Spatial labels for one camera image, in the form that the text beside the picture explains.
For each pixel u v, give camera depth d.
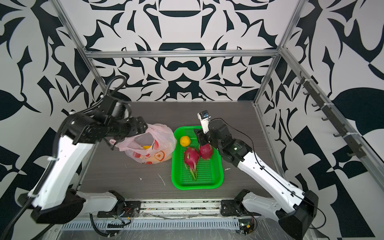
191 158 0.83
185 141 0.93
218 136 0.52
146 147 0.90
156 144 0.81
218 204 0.76
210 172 0.85
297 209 0.38
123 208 0.69
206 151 0.86
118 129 0.49
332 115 0.55
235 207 0.67
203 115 0.60
